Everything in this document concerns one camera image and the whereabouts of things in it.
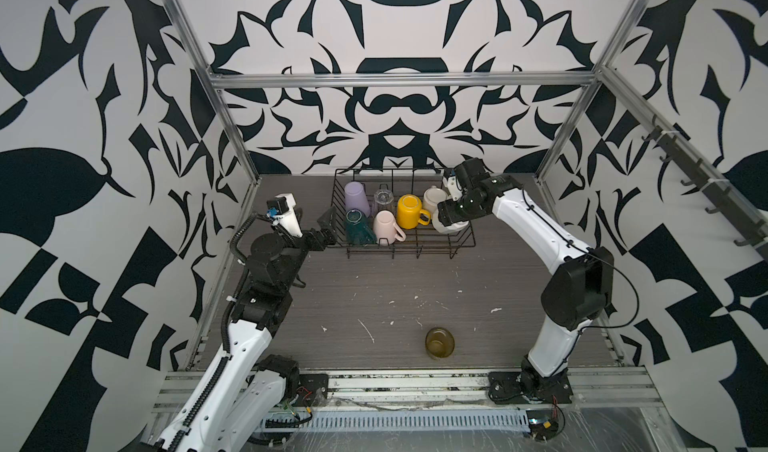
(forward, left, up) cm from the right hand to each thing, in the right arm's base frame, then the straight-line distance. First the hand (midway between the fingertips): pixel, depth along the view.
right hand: (452, 210), depth 87 cm
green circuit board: (-49, -17, -19) cm, 56 cm away
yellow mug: (+6, +12, -7) cm, 15 cm away
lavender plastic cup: (+9, +29, -4) cm, 30 cm away
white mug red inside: (+13, +4, -9) cm, 16 cm away
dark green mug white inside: (0, +28, -9) cm, 29 cm away
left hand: (-10, +35, +16) cm, 39 cm away
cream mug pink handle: (-1, +20, -8) cm, 21 cm away
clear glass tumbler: (+10, +20, -7) cm, 24 cm away
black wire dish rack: (+23, +14, -12) cm, 30 cm away
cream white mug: (-6, +4, 0) cm, 7 cm away
